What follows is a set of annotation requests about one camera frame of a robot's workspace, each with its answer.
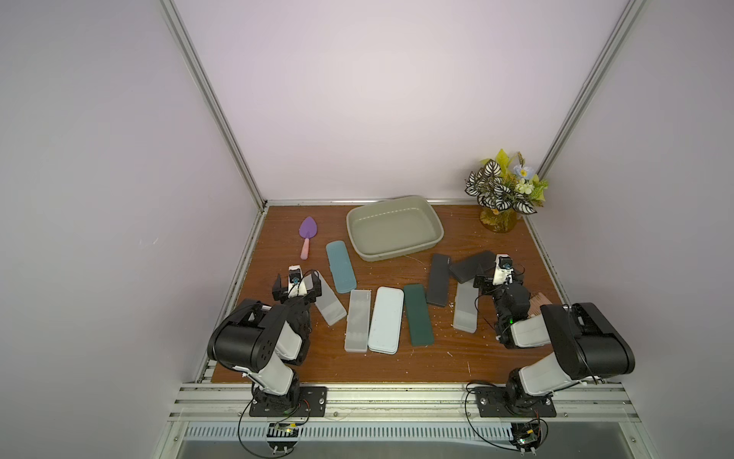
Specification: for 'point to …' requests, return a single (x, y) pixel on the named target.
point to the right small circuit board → (526, 436)
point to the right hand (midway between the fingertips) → (498, 261)
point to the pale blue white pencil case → (385, 322)
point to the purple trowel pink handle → (308, 229)
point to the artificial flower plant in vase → (505, 187)
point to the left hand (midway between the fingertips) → (298, 271)
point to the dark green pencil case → (420, 321)
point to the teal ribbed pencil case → (340, 267)
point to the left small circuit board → (282, 430)
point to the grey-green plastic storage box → (394, 228)
